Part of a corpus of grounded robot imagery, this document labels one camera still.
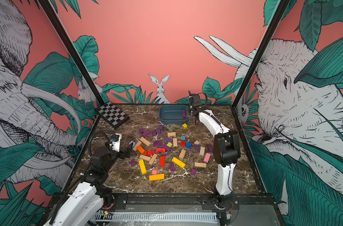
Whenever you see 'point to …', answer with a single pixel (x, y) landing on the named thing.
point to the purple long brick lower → (167, 148)
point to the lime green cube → (169, 144)
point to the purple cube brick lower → (154, 133)
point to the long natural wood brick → (144, 141)
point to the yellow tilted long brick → (178, 162)
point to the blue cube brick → (188, 145)
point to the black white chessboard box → (113, 115)
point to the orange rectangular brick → (141, 149)
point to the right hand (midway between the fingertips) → (191, 107)
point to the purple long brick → (167, 139)
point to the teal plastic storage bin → (172, 114)
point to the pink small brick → (154, 171)
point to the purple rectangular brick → (146, 133)
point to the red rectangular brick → (162, 161)
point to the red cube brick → (183, 143)
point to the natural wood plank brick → (175, 142)
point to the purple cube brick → (141, 130)
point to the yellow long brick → (142, 166)
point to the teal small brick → (183, 138)
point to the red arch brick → (160, 149)
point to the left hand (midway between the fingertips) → (125, 139)
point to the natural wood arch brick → (171, 134)
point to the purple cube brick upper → (160, 126)
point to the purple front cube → (133, 163)
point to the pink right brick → (207, 157)
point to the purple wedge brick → (157, 143)
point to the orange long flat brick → (157, 177)
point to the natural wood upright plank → (138, 144)
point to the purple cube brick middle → (158, 131)
